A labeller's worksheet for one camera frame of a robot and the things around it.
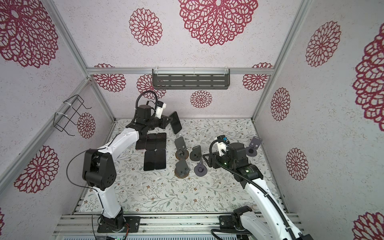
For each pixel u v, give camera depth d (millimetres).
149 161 970
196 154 944
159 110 795
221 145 665
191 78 962
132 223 742
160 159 974
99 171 501
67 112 768
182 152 952
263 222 556
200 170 893
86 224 745
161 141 1076
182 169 873
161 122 796
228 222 737
